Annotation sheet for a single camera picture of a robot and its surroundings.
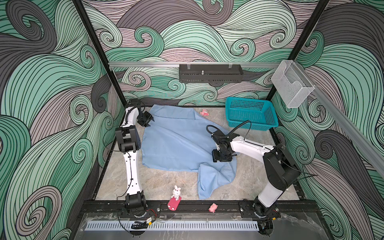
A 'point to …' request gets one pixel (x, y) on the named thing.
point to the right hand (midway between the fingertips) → (217, 160)
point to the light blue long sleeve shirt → (176, 140)
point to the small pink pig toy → (213, 207)
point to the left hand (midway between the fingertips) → (153, 119)
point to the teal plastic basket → (260, 112)
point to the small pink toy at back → (204, 112)
